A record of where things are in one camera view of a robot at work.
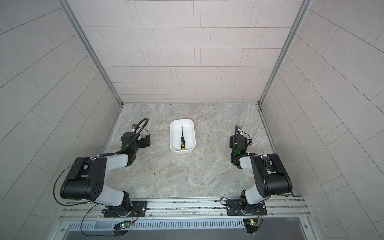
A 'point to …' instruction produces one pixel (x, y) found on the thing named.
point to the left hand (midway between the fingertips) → (144, 132)
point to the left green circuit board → (122, 225)
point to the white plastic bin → (188, 127)
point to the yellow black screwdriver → (183, 144)
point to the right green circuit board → (252, 225)
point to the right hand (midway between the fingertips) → (238, 133)
